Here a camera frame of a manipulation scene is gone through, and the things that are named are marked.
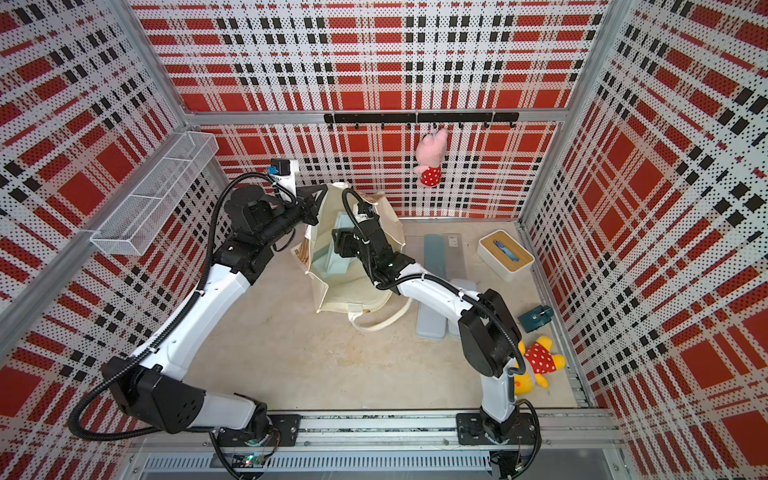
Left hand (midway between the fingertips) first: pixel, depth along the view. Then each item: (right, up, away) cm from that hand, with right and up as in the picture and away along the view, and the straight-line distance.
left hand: (329, 186), depth 69 cm
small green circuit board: (-19, -65, 0) cm, 67 cm away
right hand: (+2, -9, +13) cm, 16 cm away
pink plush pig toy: (+26, +16, +24) cm, 39 cm away
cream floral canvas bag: (0, -25, +18) cm, 31 cm away
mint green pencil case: (-2, -19, +15) cm, 25 cm away
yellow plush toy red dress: (+54, -45, +9) cm, 71 cm away
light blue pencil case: (+26, -38, +23) cm, 52 cm away
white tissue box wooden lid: (+54, -18, +35) cm, 66 cm away
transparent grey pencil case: (+37, -18, +41) cm, 58 cm away
